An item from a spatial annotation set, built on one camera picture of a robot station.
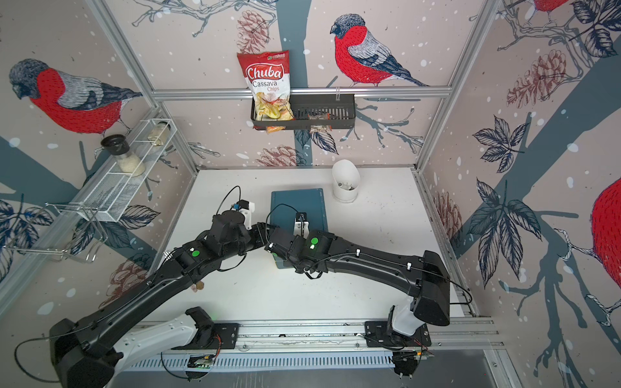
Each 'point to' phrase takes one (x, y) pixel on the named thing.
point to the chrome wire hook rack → (86, 244)
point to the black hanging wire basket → (342, 107)
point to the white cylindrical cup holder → (346, 180)
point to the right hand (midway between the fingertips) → (293, 252)
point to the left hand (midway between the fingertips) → (280, 227)
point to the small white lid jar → (159, 134)
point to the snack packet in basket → (316, 115)
